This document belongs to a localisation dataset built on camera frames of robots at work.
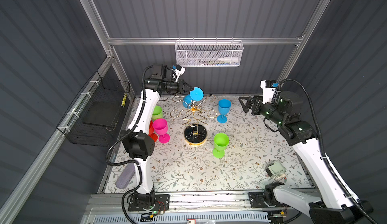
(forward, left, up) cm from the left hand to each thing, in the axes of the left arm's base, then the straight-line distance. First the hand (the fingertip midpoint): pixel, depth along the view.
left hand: (193, 88), depth 78 cm
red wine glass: (-10, +26, -25) cm, 37 cm away
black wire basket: (-12, +49, -6) cm, 51 cm away
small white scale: (-34, -42, -29) cm, 61 cm away
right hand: (-13, -24, +5) cm, 28 cm away
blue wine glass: (-2, -1, -2) cm, 3 cm away
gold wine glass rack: (-7, 0, -31) cm, 31 cm away
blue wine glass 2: (+4, -20, -20) cm, 28 cm away
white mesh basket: (+56, -15, -12) cm, 60 cm away
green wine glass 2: (-18, -15, -24) cm, 34 cm away
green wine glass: (0, +22, -19) cm, 29 cm away
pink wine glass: (-8, +20, -22) cm, 31 cm away
